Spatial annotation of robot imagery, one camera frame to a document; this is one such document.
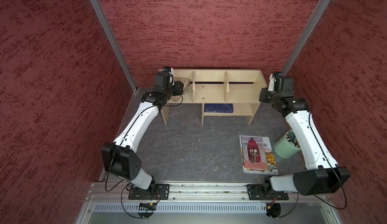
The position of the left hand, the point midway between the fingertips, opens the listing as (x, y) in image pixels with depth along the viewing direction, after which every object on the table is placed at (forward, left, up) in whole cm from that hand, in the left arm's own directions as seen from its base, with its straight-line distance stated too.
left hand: (178, 87), depth 80 cm
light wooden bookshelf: (+1, -24, -5) cm, 25 cm away
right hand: (-5, -44, 0) cm, 44 cm away
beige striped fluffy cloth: (+3, -4, +1) cm, 5 cm away
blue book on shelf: (-3, -24, -15) cm, 29 cm away
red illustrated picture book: (-26, -46, -28) cm, 60 cm away
